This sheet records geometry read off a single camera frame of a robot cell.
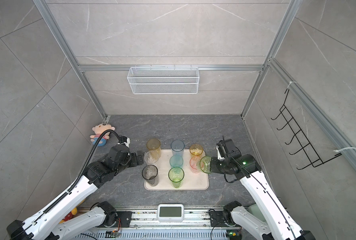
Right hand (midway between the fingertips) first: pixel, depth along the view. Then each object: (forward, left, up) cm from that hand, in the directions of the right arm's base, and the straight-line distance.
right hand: (212, 164), depth 73 cm
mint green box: (-19, -19, -11) cm, 29 cm away
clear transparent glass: (+9, +33, -9) cm, 36 cm away
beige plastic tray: (-2, +11, -19) cm, 22 cm away
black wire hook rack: (-6, -38, +14) cm, 41 cm away
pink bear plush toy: (+32, +73, -10) cm, 80 cm away
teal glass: (+11, +18, -16) cm, 27 cm away
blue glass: (+13, +18, -4) cm, 22 cm away
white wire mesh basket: (+57, +27, +11) cm, 64 cm away
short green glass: (+2, +4, -5) cm, 6 cm away
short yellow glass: (+17, +6, -15) cm, 23 cm away
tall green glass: (-3, +19, -5) cm, 20 cm away
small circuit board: (-26, +49, -18) cm, 59 cm away
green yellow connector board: (-28, -9, -19) cm, 35 cm away
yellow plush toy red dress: (-23, +49, +17) cm, 57 cm away
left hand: (+7, +39, +2) cm, 39 cm away
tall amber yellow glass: (+16, +32, -6) cm, 36 cm away
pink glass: (+7, +8, -16) cm, 19 cm away
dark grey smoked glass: (+1, +33, -11) cm, 35 cm away
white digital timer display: (-19, +22, -14) cm, 32 cm away
